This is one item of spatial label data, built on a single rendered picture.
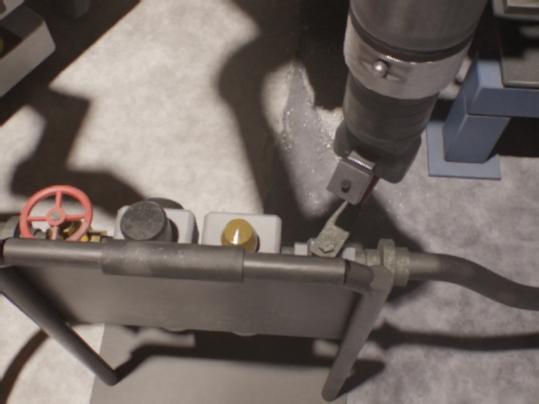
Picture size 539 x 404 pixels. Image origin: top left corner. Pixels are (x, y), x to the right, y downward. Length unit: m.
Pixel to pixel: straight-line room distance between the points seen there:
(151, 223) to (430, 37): 0.33
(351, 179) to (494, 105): 0.61
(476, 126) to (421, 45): 0.76
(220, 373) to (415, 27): 0.78
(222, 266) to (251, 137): 0.76
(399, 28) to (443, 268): 0.33
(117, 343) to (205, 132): 0.46
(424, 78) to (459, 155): 0.81
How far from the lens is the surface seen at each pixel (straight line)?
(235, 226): 0.62
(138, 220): 0.63
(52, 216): 0.65
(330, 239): 0.64
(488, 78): 1.10
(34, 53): 1.37
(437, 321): 1.14
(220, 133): 1.28
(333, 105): 1.32
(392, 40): 0.43
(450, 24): 0.42
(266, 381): 1.07
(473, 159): 1.28
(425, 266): 0.67
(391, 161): 0.57
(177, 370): 1.09
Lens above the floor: 1.06
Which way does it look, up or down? 62 degrees down
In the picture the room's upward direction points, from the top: straight up
